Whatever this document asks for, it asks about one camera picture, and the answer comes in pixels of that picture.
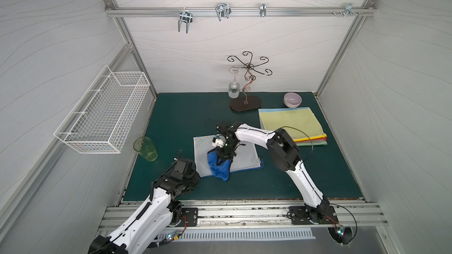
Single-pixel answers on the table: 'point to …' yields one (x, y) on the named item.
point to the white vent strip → (209, 234)
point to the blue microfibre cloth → (221, 171)
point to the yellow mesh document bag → (301, 124)
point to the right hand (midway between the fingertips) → (219, 163)
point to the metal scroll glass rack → (248, 103)
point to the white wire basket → (99, 121)
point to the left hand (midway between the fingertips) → (201, 179)
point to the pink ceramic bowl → (292, 100)
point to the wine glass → (234, 88)
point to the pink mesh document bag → (325, 139)
